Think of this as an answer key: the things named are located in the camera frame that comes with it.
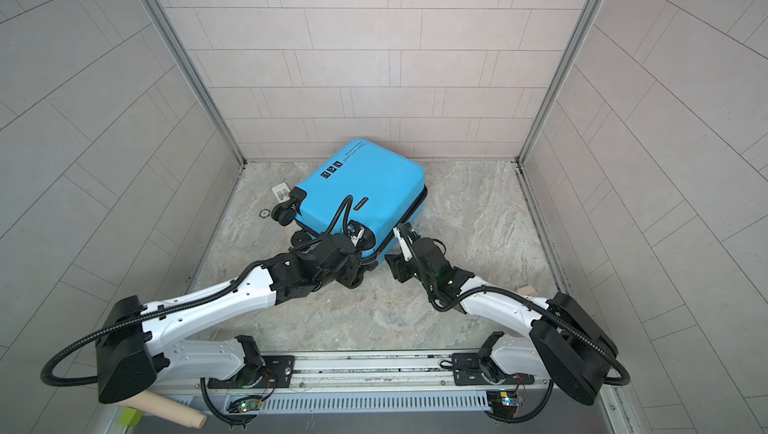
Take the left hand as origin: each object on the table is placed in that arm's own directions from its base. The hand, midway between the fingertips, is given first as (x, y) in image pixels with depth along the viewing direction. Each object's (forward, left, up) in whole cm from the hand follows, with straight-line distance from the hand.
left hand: (365, 256), depth 77 cm
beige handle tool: (-32, +42, -7) cm, 53 cm away
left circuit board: (-31, +24, -8) cm, 40 cm away
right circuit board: (-30, -33, -12) cm, 47 cm away
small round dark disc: (+21, +37, -12) cm, 44 cm away
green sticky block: (-33, +48, -8) cm, 59 cm away
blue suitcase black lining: (+21, +1, +4) cm, 21 cm away
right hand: (+2, -7, -5) cm, 8 cm away
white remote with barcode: (+30, +33, -11) cm, 46 cm away
